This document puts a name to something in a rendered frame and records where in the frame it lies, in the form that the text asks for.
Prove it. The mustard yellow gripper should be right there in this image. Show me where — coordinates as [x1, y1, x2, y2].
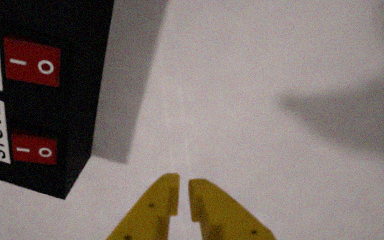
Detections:
[106, 173, 277, 240]

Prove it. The black power strip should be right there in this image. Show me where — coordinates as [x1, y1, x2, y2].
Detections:
[0, 0, 114, 200]

